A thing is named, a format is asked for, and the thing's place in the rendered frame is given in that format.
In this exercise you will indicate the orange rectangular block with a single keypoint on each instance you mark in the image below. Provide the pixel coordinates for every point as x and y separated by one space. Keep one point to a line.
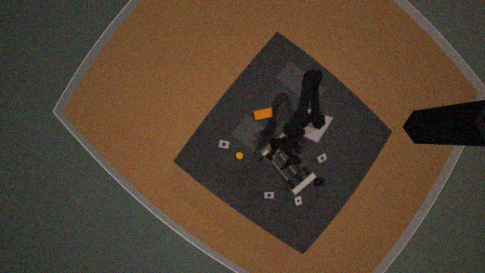
263 114

